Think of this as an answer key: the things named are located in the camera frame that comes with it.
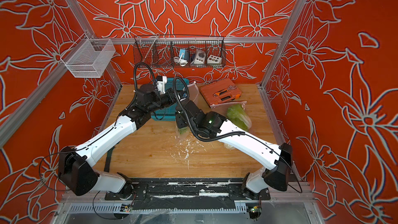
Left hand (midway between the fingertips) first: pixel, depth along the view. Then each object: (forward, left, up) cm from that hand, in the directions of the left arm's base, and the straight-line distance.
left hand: (184, 90), depth 72 cm
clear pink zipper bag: (+11, -21, -27) cm, 36 cm away
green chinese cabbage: (-8, +1, -24) cm, 26 cm away
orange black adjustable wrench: (+30, -28, -26) cm, 48 cm away
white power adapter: (+29, -6, -1) cm, 30 cm away
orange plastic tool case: (+32, -12, -32) cm, 47 cm away
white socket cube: (+31, -14, -4) cm, 34 cm away
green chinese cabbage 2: (+6, -30, -24) cm, 39 cm away
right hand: (-10, +3, -5) cm, 12 cm away
